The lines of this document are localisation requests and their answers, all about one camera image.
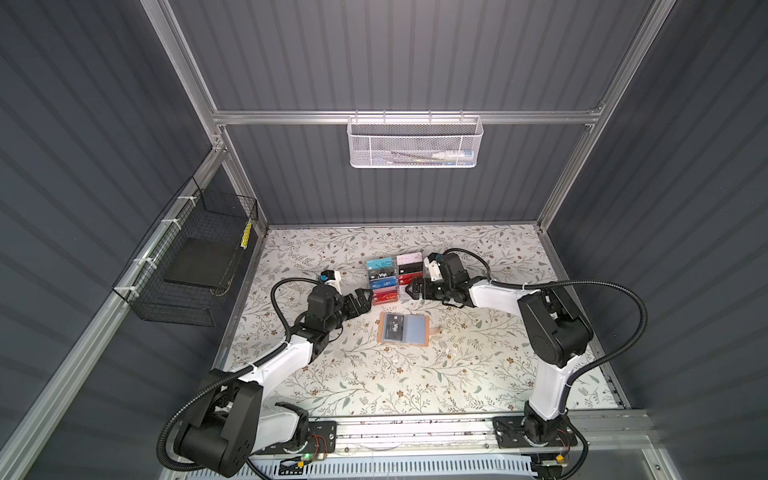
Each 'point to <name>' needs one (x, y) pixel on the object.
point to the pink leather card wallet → (405, 329)
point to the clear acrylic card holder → (403, 295)
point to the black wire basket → (197, 213)
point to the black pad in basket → (201, 261)
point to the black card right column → (410, 267)
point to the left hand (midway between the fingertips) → (362, 294)
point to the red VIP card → (408, 278)
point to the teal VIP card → (379, 263)
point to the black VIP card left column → (376, 274)
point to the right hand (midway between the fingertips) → (419, 291)
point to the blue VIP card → (383, 282)
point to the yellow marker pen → (245, 236)
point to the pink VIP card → (415, 257)
